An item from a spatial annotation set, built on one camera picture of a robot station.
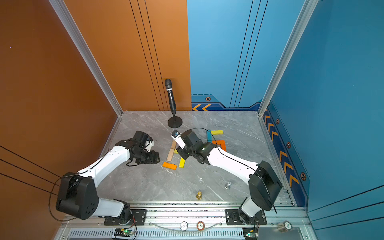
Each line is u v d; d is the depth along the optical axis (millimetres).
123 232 708
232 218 725
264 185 414
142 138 708
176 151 965
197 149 609
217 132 1087
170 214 759
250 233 710
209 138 1023
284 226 657
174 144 996
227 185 806
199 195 766
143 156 730
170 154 947
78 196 420
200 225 710
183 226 710
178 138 698
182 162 916
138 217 741
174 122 1120
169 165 898
